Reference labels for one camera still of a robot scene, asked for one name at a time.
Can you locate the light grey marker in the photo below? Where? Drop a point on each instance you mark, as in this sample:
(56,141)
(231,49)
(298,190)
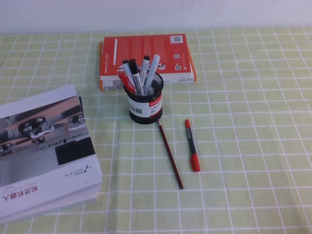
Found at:
(151,73)

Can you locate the black mesh pen holder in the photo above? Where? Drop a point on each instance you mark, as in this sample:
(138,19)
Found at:
(146,109)

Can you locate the red marker in holder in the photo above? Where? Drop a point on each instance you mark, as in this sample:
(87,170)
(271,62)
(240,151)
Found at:
(126,81)

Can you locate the red pen on table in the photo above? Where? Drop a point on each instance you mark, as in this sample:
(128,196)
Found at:
(194,162)

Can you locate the black capped marker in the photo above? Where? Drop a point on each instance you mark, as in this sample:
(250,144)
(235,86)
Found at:
(136,77)

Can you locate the dark red pencil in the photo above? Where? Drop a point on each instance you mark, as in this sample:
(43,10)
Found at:
(170,156)

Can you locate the orange red book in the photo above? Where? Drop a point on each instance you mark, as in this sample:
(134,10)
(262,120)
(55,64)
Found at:
(175,65)

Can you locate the grey marker dark cap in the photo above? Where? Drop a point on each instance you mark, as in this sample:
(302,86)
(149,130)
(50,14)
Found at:
(144,69)

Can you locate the grey marker black cap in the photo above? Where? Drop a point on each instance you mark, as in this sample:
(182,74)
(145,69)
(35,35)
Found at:
(128,72)

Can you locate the green checkered tablecloth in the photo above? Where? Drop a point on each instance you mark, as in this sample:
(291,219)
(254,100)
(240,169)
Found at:
(250,112)

